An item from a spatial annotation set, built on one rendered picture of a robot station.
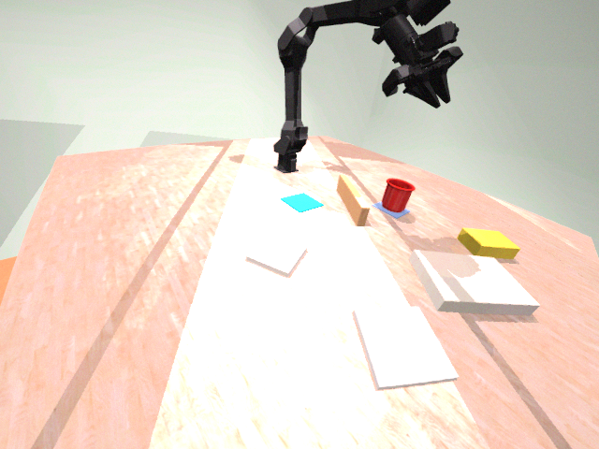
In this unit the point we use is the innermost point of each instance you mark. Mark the yellow flat block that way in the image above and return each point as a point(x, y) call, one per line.
point(487, 243)

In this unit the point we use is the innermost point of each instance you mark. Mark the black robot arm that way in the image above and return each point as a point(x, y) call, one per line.
point(390, 15)

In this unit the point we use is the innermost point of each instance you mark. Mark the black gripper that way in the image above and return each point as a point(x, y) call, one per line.
point(419, 81)

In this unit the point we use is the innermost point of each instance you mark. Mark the red translucent cup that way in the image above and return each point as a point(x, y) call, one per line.
point(397, 194)

